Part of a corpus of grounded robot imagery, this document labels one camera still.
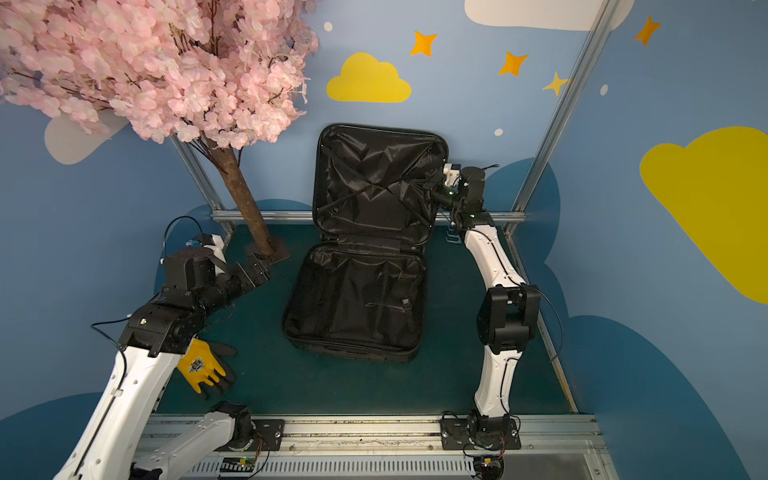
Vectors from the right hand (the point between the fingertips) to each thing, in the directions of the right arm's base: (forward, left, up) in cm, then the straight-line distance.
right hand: (414, 177), depth 82 cm
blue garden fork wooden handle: (+13, -18, -37) cm, 43 cm away
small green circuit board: (-65, +41, -40) cm, 87 cm away
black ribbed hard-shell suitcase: (-15, +17, -37) cm, 44 cm away
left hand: (-29, +36, -4) cm, 46 cm away
